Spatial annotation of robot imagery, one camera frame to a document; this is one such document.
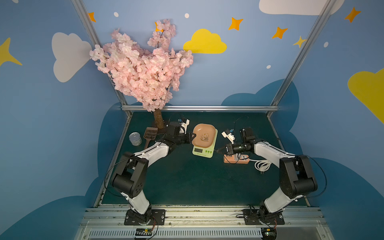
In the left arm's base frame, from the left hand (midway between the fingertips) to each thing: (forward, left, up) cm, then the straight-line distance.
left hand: (196, 133), depth 90 cm
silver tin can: (+1, +41, -10) cm, 42 cm away
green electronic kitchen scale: (-11, -6, -4) cm, 13 cm away
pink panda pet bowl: (-2, -5, 0) cm, 6 cm away
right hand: (-10, -14, -4) cm, 17 cm away
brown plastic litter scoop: (+9, +34, -15) cm, 38 cm away
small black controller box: (-48, -37, -18) cm, 63 cm away
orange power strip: (-10, -21, -13) cm, 27 cm away
